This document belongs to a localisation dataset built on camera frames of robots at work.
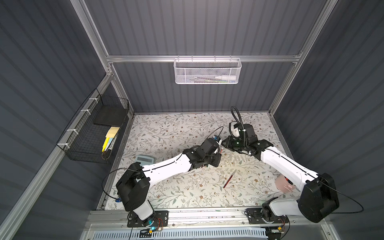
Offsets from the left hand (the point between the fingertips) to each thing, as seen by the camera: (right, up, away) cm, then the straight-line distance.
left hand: (222, 160), depth 78 cm
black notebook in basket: (-59, +23, -1) cm, 63 cm away
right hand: (+2, +9, +4) cm, 10 cm away
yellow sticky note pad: (-56, +14, -6) cm, 58 cm away
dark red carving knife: (+6, -13, +8) cm, 17 cm away
